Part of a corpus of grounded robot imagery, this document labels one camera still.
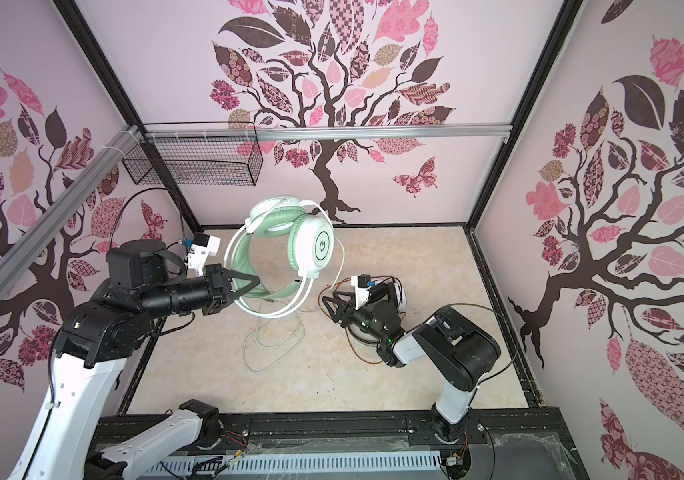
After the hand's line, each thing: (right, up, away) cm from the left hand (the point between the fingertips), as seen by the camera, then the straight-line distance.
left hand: (258, 289), depth 56 cm
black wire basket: (-32, +40, +39) cm, 64 cm away
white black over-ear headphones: (+22, -19, +33) cm, 44 cm away
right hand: (+12, -5, +26) cm, 29 cm away
